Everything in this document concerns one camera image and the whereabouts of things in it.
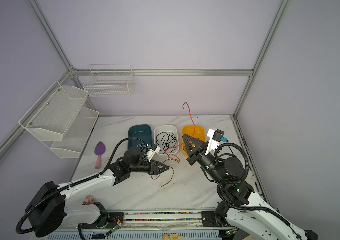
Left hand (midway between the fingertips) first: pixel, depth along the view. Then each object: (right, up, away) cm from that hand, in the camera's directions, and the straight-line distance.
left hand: (166, 168), depth 74 cm
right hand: (+7, +17, -21) cm, 28 cm away
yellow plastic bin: (+20, +18, +33) cm, 43 cm away
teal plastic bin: (-19, +18, +33) cm, 42 cm away
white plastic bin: (+3, +20, +34) cm, 39 cm away
